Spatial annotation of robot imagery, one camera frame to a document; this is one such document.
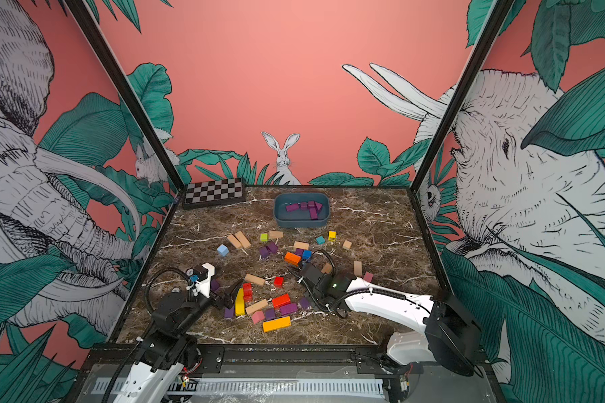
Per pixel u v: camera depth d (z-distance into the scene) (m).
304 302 0.85
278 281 0.90
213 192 1.15
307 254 0.96
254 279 0.91
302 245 0.99
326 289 0.59
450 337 0.41
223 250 0.96
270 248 0.98
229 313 0.82
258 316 0.82
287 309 0.84
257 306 0.84
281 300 0.87
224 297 0.70
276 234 1.04
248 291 0.88
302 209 1.11
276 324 0.80
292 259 0.95
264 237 1.01
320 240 1.01
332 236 1.01
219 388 0.70
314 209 1.11
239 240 1.01
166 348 0.58
